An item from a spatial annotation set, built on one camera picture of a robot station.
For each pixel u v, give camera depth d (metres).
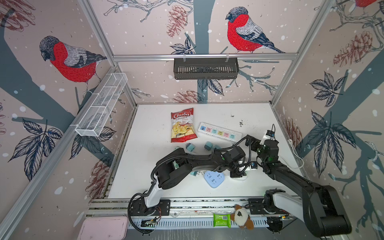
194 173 0.83
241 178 0.74
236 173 0.72
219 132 1.01
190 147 0.95
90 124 0.70
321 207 0.41
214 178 0.80
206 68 1.04
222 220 0.70
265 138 0.78
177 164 0.54
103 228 0.68
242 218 0.68
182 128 1.00
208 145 0.95
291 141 1.01
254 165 0.69
